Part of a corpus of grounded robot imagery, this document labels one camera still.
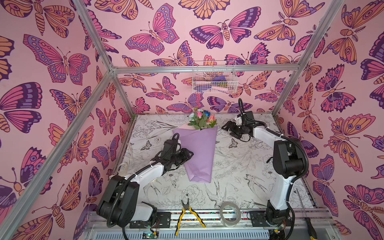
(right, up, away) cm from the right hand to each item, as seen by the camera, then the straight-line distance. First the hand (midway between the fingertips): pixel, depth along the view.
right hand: (226, 129), depth 98 cm
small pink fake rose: (-17, +11, +12) cm, 23 cm away
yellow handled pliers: (-25, -40, -20) cm, 52 cm away
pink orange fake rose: (-7, +7, +15) cm, 18 cm away
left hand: (-21, -14, -12) cm, 28 cm away
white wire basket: (-8, +33, -3) cm, 34 cm away
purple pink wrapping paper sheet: (-15, -10, +5) cm, 19 cm away
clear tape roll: (-5, -44, -29) cm, 52 cm away
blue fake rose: (-11, +12, +15) cm, 22 cm away
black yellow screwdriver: (+34, -48, -29) cm, 65 cm away
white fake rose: (-23, +10, +16) cm, 30 cm away
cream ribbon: (-65, -24, -5) cm, 70 cm away
